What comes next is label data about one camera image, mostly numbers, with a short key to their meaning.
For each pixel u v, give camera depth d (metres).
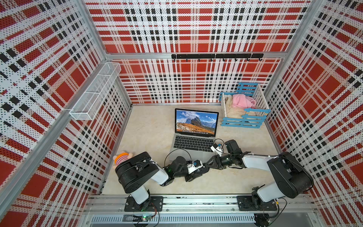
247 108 1.03
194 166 0.73
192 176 0.76
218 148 0.84
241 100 1.04
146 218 0.69
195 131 0.99
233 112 1.05
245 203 0.73
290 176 0.45
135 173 0.46
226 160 0.76
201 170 0.82
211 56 0.88
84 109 0.68
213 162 0.78
